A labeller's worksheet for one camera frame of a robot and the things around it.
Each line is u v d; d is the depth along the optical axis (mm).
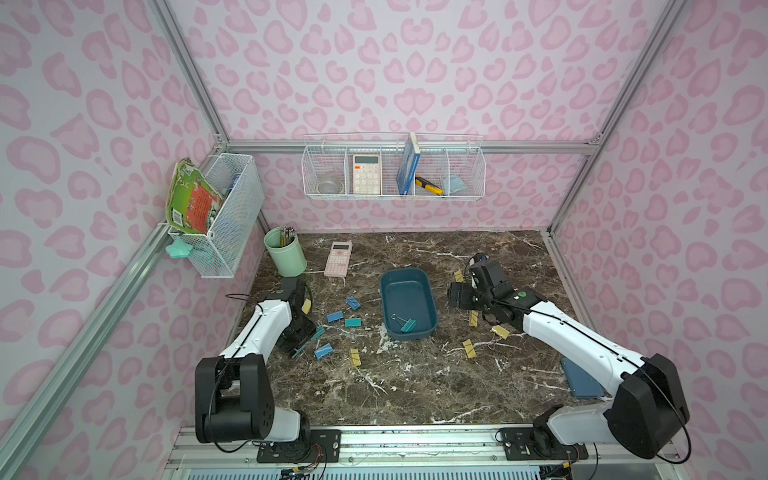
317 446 722
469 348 881
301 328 747
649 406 400
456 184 1003
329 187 957
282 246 994
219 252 725
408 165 877
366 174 941
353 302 984
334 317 957
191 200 727
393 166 979
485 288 641
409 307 955
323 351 884
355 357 874
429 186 959
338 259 1101
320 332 926
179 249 623
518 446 719
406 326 929
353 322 952
